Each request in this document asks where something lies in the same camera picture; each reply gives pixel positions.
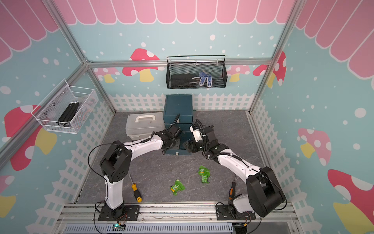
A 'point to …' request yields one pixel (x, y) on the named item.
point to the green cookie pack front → (177, 187)
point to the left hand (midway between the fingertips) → (174, 145)
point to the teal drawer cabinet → (179, 113)
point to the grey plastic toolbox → (140, 126)
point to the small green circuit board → (118, 227)
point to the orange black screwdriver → (232, 189)
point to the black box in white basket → (67, 114)
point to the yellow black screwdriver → (136, 192)
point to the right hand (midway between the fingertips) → (187, 142)
